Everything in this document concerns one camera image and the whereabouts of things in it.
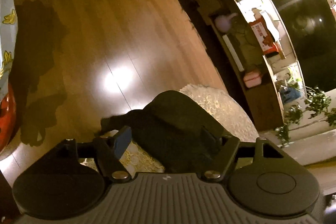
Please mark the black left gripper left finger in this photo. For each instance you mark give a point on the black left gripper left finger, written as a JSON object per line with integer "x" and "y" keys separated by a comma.
{"x": 109, "y": 152}

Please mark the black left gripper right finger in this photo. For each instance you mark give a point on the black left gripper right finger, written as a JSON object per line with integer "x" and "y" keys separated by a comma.
{"x": 222, "y": 163}

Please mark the brown two-tone long-sleeve shirt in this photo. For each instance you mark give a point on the brown two-tone long-sleeve shirt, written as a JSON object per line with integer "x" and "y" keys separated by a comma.
{"x": 173, "y": 129}

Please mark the lace crochet tablecloth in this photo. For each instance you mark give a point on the lace crochet tablecloth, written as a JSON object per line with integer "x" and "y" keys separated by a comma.
{"x": 218, "y": 104}

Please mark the pink small case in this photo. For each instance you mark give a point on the pink small case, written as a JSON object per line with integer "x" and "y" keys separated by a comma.
{"x": 252, "y": 78}

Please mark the long wooden tv console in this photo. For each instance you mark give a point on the long wooden tv console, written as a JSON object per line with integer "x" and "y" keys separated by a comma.
{"x": 262, "y": 103}

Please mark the flat white box on shelf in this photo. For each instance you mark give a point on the flat white box on shelf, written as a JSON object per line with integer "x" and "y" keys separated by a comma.
{"x": 233, "y": 53}

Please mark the potted green tree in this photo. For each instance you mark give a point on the potted green tree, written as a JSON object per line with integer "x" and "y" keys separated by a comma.
{"x": 317, "y": 107}

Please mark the red and white box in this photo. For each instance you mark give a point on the red and white box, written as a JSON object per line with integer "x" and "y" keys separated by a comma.
{"x": 264, "y": 37}

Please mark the printed storage bag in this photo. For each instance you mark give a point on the printed storage bag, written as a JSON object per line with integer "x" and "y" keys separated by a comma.
{"x": 9, "y": 30}

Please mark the large wall television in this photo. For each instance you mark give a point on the large wall television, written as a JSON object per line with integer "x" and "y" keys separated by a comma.
{"x": 310, "y": 25}

